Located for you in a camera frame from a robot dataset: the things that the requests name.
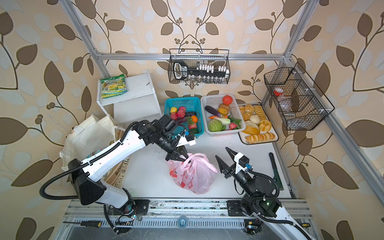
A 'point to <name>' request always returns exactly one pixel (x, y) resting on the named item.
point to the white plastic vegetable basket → (214, 101)
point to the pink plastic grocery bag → (197, 176)
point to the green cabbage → (215, 125)
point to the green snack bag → (113, 86)
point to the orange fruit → (194, 118)
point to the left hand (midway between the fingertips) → (190, 159)
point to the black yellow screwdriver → (87, 223)
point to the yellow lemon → (173, 110)
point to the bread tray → (259, 127)
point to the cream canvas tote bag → (87, 137)
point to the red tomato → (227, 99)
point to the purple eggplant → (212, 110)
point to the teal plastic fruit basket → (193, 107)
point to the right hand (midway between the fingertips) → (223, 153)
